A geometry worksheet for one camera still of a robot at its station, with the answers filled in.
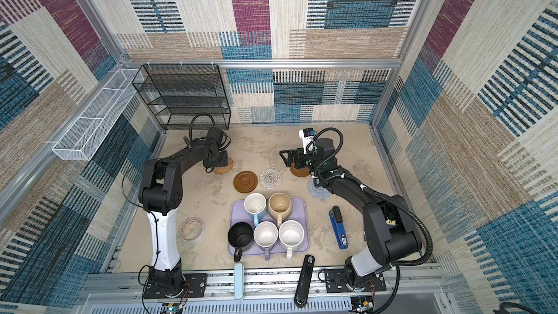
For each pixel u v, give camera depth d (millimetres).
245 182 977
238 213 892
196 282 744
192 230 854
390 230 447
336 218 834
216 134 865
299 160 770
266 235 831
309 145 775
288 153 770
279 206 893
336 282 729
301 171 1047
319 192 942
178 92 1083
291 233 831
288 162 778
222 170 1021
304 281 713
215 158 873
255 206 889
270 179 992
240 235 828
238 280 717
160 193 575
